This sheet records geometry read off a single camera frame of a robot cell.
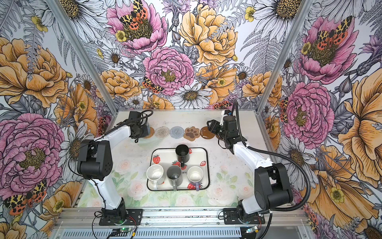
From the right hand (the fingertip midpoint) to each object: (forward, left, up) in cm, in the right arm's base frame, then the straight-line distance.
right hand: (210, 127), depth 88 cm
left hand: (+3, +42, -11) cm, 44 cm away
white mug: (-20, +32, -17) cm, 41 cm away
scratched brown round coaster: (+8, +1, -17) cm, 19 cm away
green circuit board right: (-48, -17, -19) cm, 54 cm away
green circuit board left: (-46, +41, -18) cm, 64 cm away
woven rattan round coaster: (+10, +39, -17) cm, 44 cm away
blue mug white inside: (+2, +38, -3) cm, 38 cm away
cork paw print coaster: (+10, +11, -18) cm, 24 cm away
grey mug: (-21, +21, -17) cm, 34 cm away
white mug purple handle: (-21, +9, -17) cm, 28 cm away
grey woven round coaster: (+11, +22, -18) cm, 30 cm away
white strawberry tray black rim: (-9, +27, -18) cm, 34 cm away
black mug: (-8, +17, -15) cm, 24 cm away
